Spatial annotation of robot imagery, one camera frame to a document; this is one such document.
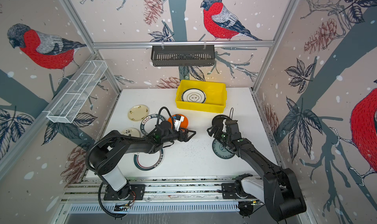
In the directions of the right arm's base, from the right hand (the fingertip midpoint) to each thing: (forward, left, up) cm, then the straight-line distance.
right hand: (212, 130), depth 87 cm
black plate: (+12, -5, -8) cm, 15 cm away
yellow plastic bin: (+35, -5, -6) cm, 36 cm away
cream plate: (+1, +51, -6) cm, 52 cm away
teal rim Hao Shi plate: (+10, +44, -9) cm, 46 cm away
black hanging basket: (+51, +21, +20) cm, 59 cm away
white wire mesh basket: (+8, +75, +24) cm, 79 cm away
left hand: (-2, +11, +3) cm, 12 cm away
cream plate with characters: (+18, +54, -8) cm, 58 cm away
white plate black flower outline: (+34, +13, -5) cm, 37 cm away
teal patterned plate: (-9, -6, -9) cm, 14 cm away
